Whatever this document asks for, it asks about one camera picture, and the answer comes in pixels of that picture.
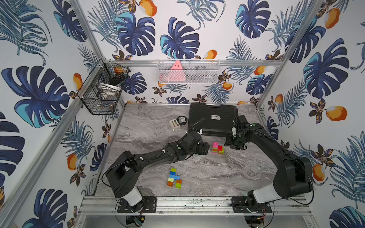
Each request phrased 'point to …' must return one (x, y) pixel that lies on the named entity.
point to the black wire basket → (101, 92)
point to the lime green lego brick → (178, 185)
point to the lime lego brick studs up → (221, 152)
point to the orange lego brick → (179, 181)
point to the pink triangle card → (177, 73)
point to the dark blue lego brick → (172, 173)
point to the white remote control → (175, 125)
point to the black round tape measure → (182, 119)
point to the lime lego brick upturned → (215, 148)
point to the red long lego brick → (220, 148)
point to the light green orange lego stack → (170, 182)
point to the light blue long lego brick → (175, 176)
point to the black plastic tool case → (215, 120)
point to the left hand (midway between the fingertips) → (205, 143)
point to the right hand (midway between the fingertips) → (227, 144)
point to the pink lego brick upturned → (214, 152)
